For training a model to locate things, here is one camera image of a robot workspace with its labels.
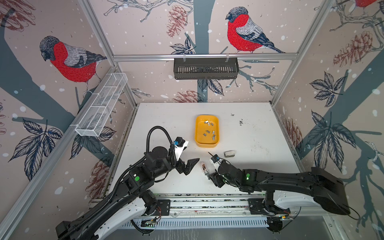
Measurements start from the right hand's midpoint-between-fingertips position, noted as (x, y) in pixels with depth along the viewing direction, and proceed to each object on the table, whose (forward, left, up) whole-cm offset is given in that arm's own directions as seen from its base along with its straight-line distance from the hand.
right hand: (210, 176), depth 79 cm
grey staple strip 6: (+32, -3, -3) cm, 32 cm away
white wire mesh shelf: (+15, +57, +29) cm, 66 cm away
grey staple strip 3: (+29, +3, -3) cm, 30 cm away
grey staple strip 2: (+39, -2, -3) cm, 39 cm away
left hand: (+2, +9, +22) cm, 23 cm away
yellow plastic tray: (+22, +2, -1) cm, 22 cm away
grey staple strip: (+40, +3, -3) cm, 40 cm away
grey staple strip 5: (+33, +1, -4) cm, 33 cm away
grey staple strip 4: (+28, -3, -4) cm, 28 cm away
